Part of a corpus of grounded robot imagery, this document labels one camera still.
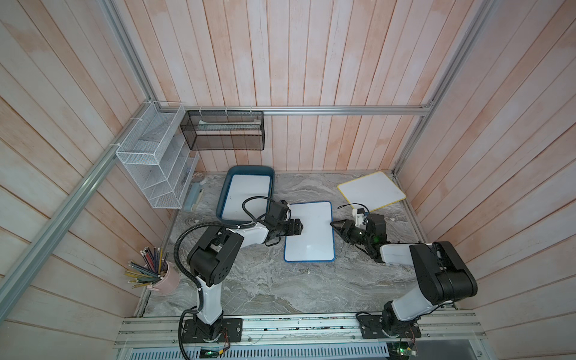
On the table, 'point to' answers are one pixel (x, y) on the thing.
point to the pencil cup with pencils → (157, 274)
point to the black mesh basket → (224, 130)
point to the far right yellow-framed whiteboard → (375, 190)
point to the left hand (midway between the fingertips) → (296, 231)
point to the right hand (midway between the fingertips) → (330, 224)
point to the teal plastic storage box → (244, 170)
